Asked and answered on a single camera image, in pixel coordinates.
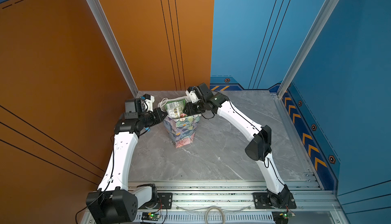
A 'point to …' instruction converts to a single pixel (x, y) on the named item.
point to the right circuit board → (281, 217)
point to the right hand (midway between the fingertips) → (185, 110)
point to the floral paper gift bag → (182, 130)
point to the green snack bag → (175, 109)
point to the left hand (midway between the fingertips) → (166, 112)
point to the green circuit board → (150, 216)
